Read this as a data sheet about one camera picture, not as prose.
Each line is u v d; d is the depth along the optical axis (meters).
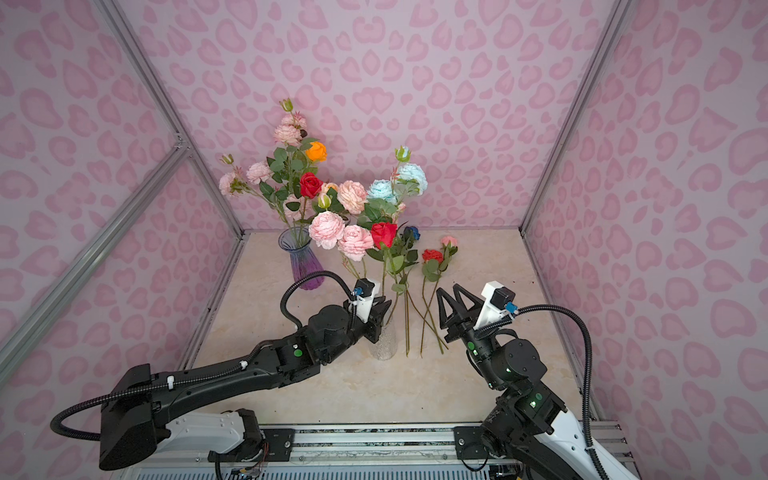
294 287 0.50
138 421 0.40
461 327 0.53
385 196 0.62
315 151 0.86
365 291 0.59
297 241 0.94
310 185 0.69
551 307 0.50
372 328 0.63
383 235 0.60
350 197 0.66
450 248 1.10
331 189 0.69
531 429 0.47
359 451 0.73
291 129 0.78
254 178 0.81
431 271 1.07
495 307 0.52
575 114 0.86
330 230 0.60
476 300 0.60
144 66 0.77
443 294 0.59
